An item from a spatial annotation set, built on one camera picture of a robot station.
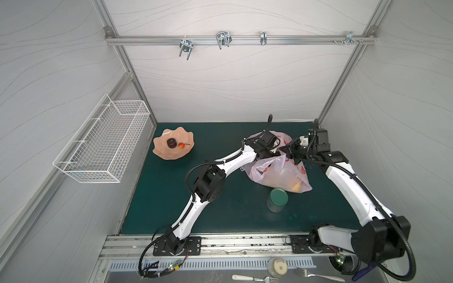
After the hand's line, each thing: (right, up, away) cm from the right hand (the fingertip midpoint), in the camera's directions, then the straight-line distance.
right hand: (280, 142), depth 79 cm
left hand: (+5, -10, +8) cm, 14 cm away
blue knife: (+29, -50, -11) cm, 59 cm away
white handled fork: (-8, -53, -11) cm, 55 cm away
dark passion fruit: (-59, -1, +26) cm, 64 cm away
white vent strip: (-33, -50, -8) cm, 60 cm away
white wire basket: (-74, -3, -10) cm, 75 cm away
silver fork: (+6, -50, -12) cm, 52 cm away
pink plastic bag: (-2, -13, -2) cm, 13 cm away
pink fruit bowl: (-66, -4, +28) cm, 71 cm away
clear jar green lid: (-2, -26, -2) cm, 26 cm away
